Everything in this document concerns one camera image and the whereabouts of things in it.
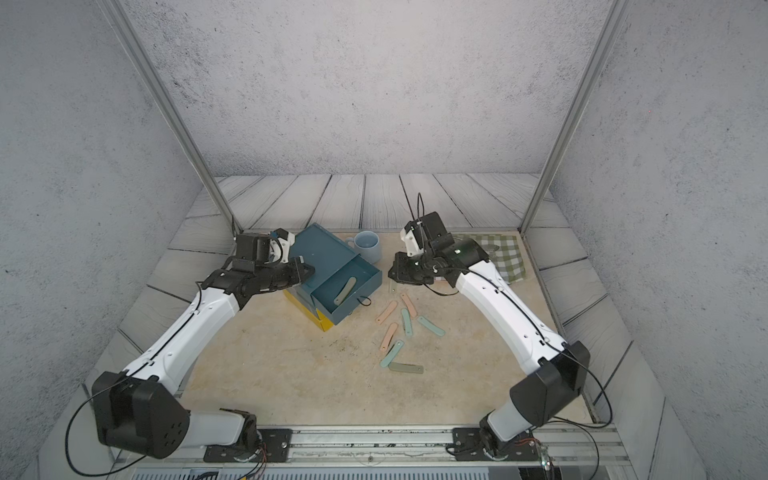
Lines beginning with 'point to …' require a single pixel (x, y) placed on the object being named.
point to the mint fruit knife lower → (392, 353)
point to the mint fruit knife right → (427, 323)
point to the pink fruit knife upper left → (387, 312)
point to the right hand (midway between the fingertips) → (391, 274)
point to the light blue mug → (367, 244)
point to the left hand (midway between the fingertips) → (319, 269)
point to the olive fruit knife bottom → (406, 367)
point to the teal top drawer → (339, 292)
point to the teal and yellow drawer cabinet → (328, 255)
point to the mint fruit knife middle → (407, 322)
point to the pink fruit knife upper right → (408, 304)
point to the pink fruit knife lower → (390, 332)
